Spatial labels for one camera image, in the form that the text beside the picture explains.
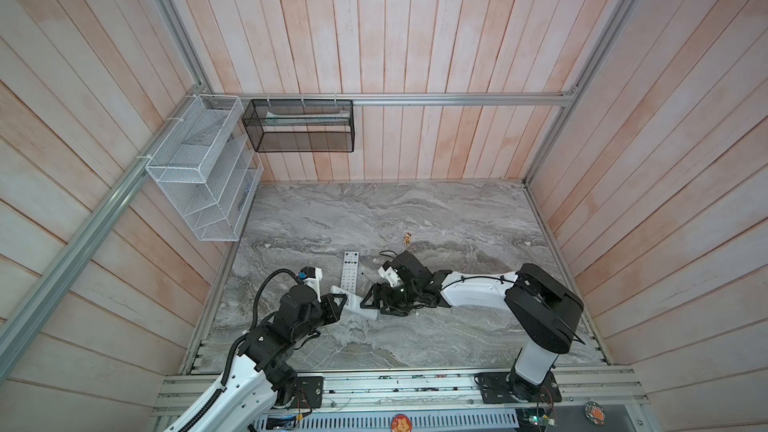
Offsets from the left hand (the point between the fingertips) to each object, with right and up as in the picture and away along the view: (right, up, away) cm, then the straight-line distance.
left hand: (345, 304), depth 78 cm
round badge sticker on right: (+61, -24, -8) cm, 66 cm away
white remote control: (0, +5, +15) cm, 16 cm away
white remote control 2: (+2, 0, +2) cm, 3 cm away
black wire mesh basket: (-19, +55, +26) cm, 64 cm away
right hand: (+6, -3, +6) cm, 9 cm away
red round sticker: (+14, -25, -9) cm, 30 cm away
